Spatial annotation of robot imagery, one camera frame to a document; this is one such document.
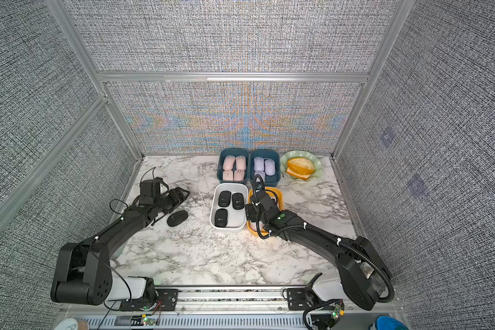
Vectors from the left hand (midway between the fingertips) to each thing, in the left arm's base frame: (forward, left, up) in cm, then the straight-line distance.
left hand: (189, 193), depth 89 cm
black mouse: (+1, -21, -9) cm, 23 cm away
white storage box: (-1, -16, -11) cm, 20 cm away
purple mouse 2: (+19, -34, -10) cm, 40 cm away
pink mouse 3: (+16, -21, -9) cm, 28 cm away
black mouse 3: (-5, +7, -11) cm, 14 cm away
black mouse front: (+3, -14, -9) cm, 17 cm away
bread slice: (+15, -52, -9) cm, 55 cm away
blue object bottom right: (-48, -65, -2) cm, 81 cm away
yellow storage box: (-14, -25, -6) cm, 30 cm away
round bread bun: (+18, -54, -5) cm, 57 cm away
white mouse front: (-12, -27, -9) cm, 31 cm away
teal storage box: (+31, -19, -7) cm, 37 cm away
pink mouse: (+27, -16, -9) cm, 33 cm away
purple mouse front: (+22, -38, -9) cm, 45 cm away
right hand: (-5, -28, +2) cm, 29 cm away
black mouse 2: (-7, -13, -10) cm, 18 cm away
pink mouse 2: (+17, -16, -9) cm, 25 cm away
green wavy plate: (+27, -48, -7) cm, 55 cm away
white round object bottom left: (-44, +34, -7) cm, 56 cm away
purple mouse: (+25, -33, -9) cm, 42 cm away
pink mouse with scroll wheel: (+26, -23, -9) cm, 36 cm away
